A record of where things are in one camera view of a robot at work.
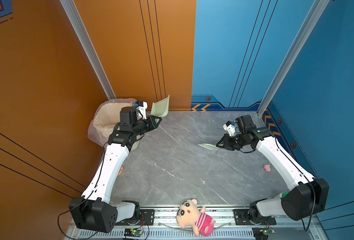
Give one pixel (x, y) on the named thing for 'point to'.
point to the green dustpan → (160, 108)
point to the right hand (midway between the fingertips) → (216, 145)
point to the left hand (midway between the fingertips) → (161, 117)
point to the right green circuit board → (261, 233)
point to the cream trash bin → (106, 117)
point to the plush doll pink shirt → (189, 214)
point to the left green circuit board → (136, 232)
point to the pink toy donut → (121, 171)
